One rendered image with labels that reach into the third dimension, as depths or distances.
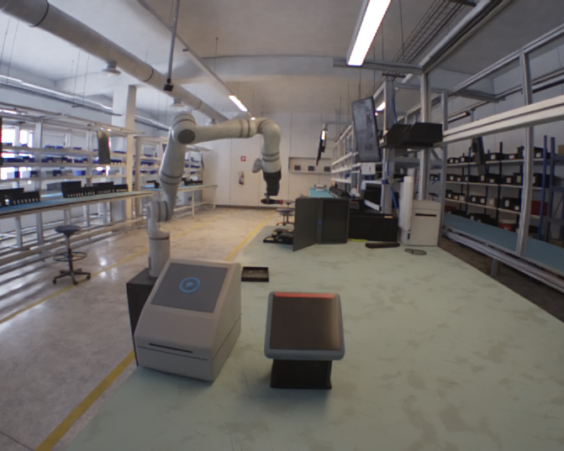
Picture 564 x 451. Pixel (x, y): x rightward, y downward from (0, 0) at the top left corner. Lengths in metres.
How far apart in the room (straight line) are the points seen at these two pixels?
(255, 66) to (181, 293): 6.54
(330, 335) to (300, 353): 0.05
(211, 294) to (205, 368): 0.11
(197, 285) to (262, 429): 0.24
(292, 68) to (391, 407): 6.61
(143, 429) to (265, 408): 0.16
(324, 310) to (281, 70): 6.49
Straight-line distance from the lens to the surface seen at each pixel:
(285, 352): 0.43
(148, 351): 0.50
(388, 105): 2.99
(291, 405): 0.45
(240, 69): 6.96
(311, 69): 6.81
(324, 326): 0.45
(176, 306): 0.50
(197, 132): 1.11
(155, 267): 1.42
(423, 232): 1.60
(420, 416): 0.47
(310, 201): 1.36
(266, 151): 1.24
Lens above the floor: 1.29
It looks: 9 degrees down
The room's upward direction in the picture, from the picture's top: 2 degrees clockwise
